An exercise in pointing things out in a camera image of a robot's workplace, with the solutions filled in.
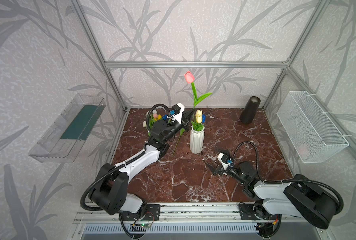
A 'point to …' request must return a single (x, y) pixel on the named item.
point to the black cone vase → (249, 112)
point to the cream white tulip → (198, 115)
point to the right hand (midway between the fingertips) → (212, 150)
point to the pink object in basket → (303, 151)
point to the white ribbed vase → (196, 141)
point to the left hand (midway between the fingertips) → (196, 107)
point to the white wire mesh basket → (314, 136)
